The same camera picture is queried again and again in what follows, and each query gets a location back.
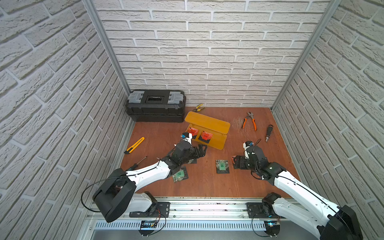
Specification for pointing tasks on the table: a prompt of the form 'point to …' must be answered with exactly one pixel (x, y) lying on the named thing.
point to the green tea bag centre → (194, 161)
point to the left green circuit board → (148, 224)
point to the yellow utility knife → (135, 145)
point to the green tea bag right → (222, 166)
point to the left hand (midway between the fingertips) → (204, 146)
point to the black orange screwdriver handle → (269, 130)
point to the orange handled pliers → (250, 115)
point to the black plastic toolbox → (156, 105)
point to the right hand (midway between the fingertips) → (240, 159)
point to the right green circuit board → (272, 224)
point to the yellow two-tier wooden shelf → (206, 130)
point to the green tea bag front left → (182, 175)
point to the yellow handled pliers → (196, 109)
